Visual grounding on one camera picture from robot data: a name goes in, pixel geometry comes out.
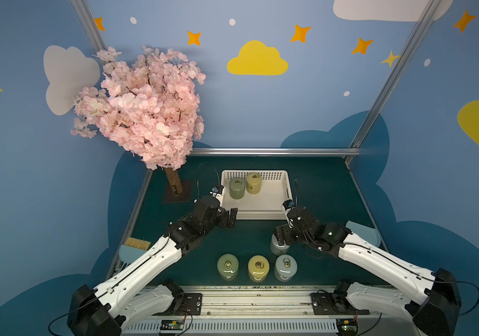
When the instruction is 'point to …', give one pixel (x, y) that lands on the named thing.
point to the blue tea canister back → (278, 250)
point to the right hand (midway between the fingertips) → (286, 225)
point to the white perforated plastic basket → (257, 194)
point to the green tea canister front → (227, 267)
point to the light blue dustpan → (370, 234)
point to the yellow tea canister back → (253, 183)
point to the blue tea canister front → (286, 267)
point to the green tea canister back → (237, 188)
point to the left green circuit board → (172, 325)
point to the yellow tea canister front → (258, 267)
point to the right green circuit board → (347, 327)
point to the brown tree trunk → (174, 180)
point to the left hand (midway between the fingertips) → (225, 203)
